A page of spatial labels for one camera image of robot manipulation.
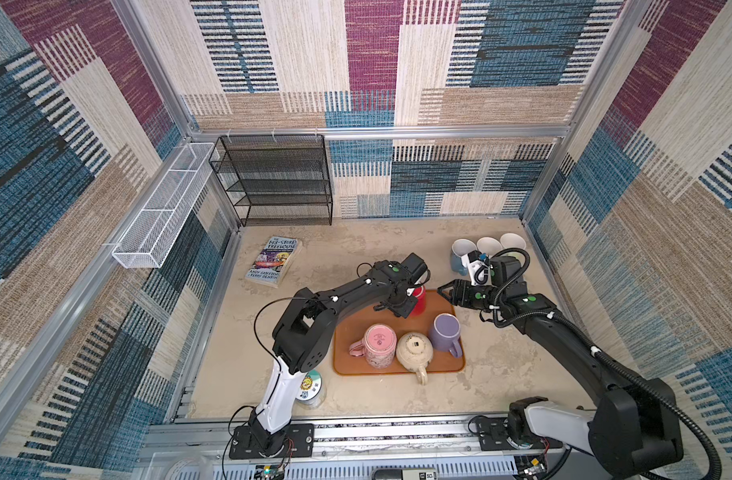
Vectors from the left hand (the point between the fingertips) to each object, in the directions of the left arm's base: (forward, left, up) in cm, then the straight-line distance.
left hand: (402, 303), depth 91 cm
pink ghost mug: (-16, +8, +6) cm, 19 cm away
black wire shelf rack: (+43, +42, +13) cm, 62 cm away
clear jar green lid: (-26, +24, +2) cm, 35 cm away
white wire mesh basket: (+1, +62, +28) cm, 68 cm away
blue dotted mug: (+18, -21, +4) cm, 28 cm away
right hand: (-3, -11, +9) cm, 14 cm away
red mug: (+1, -6, -3) cm, 7 cm away
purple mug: (-12, -10, +4) cm, 16 cm away
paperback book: (+19, +43, -3) cm, 47 cm away
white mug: (+21, -31, +2) cm, 37 cm away
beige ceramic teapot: (-16, -2, +3) cm, 17 cm away
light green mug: (+20, -38, +5) cm, 43 cm away
